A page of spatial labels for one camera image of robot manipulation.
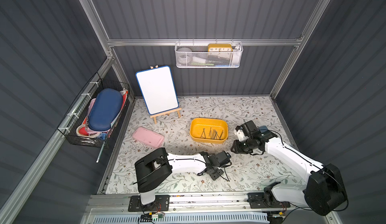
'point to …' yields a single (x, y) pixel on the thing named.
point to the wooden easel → (156, 115)
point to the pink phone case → (148, 136)
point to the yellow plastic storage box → (208, 130)
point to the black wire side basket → (75, 126)
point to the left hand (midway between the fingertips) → (217, 172)
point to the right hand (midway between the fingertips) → (236, 148)
